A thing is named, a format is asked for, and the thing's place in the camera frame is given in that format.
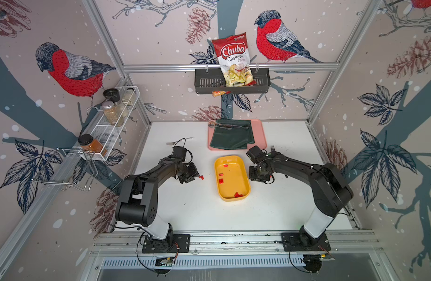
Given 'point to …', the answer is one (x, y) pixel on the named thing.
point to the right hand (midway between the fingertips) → (252, 177)
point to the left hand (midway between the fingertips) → (201, 171)
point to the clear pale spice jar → (128, 96)
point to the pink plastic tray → (258, 129)
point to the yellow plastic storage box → (235, 176)
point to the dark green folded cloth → (236, 138)
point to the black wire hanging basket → (208, 81)
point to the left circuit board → (164, 261)
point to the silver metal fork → (173, 143)
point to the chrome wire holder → (68, 168)
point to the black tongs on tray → (226, 126)
